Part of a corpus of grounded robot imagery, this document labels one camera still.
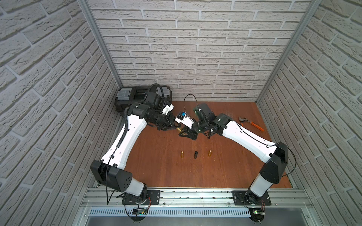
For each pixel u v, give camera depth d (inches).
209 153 34.2
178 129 27.4
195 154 33.0
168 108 26.7
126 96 38.4
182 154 33.6
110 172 15.3
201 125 24.4
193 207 28.7
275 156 17.3
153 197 29.0
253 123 40.8
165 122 24.4
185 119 25.1
